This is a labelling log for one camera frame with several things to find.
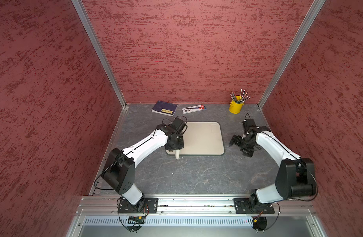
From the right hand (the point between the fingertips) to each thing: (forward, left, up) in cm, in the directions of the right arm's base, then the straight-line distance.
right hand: (235, 150), depth 87 cm
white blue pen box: (+40, +26, -6) cm, 48 cm away
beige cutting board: (+13, +18, -7) cm, 23 cm away
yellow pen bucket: (+38, -10, -3) cm, 39 cm away
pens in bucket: (+42, -16, +5) cm, 45 cm away
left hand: (0, +34, +3) cm, 35 cm away
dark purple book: (+42, +46, -6) cm, 63 cm away
